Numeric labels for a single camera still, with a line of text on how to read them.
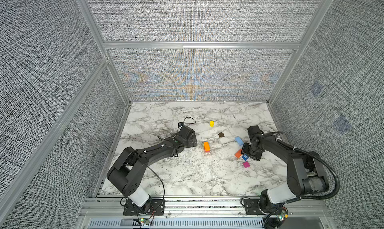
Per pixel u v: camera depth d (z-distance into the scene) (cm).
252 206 73
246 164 88
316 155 47
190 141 82
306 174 45
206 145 93
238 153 91
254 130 76
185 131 70
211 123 105
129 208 73
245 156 88
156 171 86
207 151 92
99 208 75
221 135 100
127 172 45
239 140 97
